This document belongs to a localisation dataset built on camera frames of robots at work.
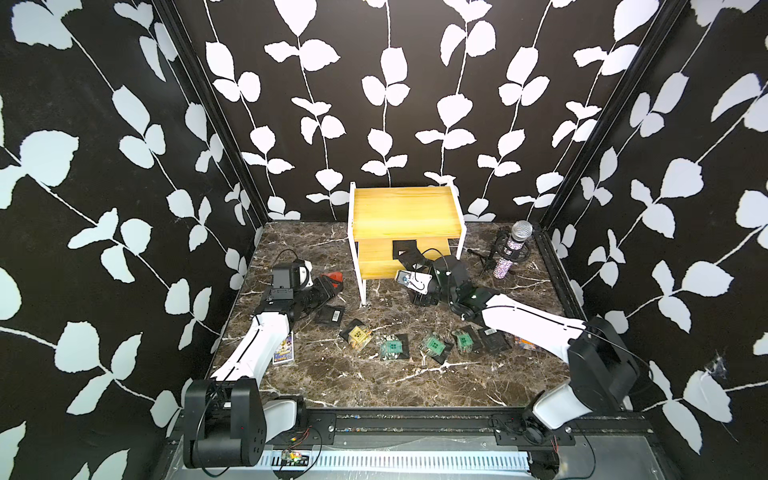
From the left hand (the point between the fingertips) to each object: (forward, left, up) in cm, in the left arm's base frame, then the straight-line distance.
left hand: (339, 283), depth 85 cm
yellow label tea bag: (-10, -5, -15) cm, 19 cm away
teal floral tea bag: (-14, -14, -14) cm, 25 cm away
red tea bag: (+13, +4, -15) cm, 20 cm away
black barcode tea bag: (-14, -46, -14) cm, 50 cm away
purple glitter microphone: (+3, -49, +17) cm, 52 cm away
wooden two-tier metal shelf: (+7, -12, +20) cm, 24 cm away
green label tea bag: (-15, -28, -15) cm, 35 cm away
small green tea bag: (-13, -38, -15) cm, 42 cm away
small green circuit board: (-40, +10, -15) cm, 44 cm away
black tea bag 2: (+6, -22, +2) cm, 23 cm away
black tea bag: (+13, -18, +2) cm, 22 cm away
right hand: (+2, -22, +3) cm, 22 cm away
